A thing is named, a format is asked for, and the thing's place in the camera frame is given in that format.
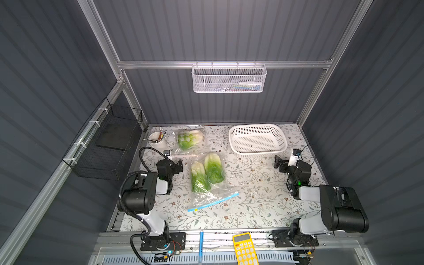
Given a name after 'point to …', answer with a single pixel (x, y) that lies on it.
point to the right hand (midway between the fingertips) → (287, 156)
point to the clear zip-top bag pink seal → (200, 149)
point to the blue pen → (201, 247)
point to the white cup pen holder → (157, 139)
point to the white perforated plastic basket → (257, 139)
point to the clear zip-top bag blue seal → (218, 193)
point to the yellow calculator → (245, 253)
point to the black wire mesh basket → (101, 148)
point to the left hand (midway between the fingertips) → (173, 160)
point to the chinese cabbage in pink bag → (188, 139)
